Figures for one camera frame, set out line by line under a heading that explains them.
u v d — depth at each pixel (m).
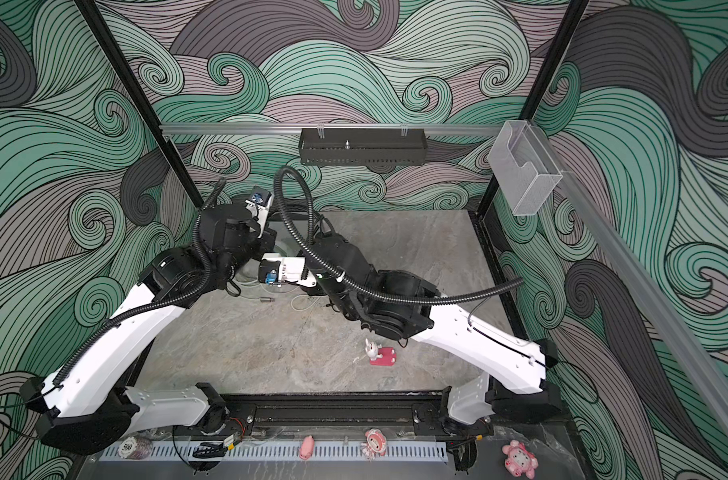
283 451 0.70
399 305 0.36
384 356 0.80
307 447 0.68
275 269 0.43
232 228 0.44
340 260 0.35
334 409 0.76
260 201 0.53
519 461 0.65
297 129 0.95
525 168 0.80
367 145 0.96
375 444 0.67
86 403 0.38
